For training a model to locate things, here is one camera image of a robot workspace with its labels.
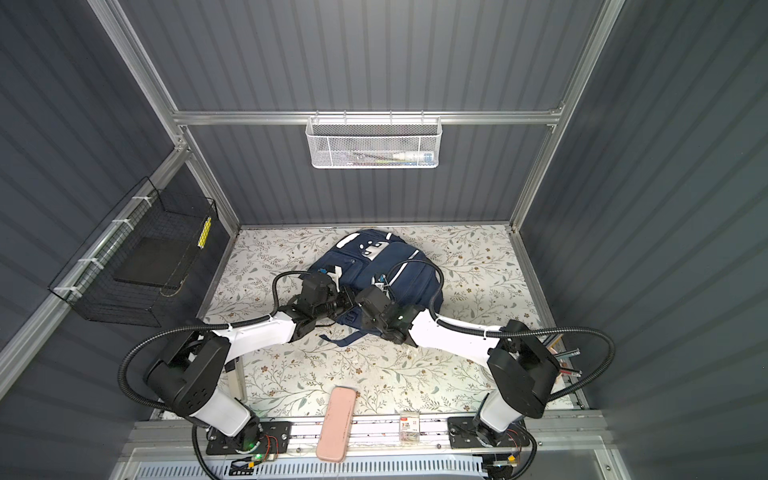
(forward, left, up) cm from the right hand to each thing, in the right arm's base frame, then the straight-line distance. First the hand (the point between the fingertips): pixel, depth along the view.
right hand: (370, 312), depth 85 cm
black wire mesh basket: (+1, +56, +21) cm, 60 cm away
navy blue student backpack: (+18, -3, +2) cm, 18 cm away
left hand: (+5, +1, +1) cm, 6 cm away
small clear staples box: (-28, -11, -8) cm, 31 cm away
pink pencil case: (-30, +8, -8) cm, 32 cm away
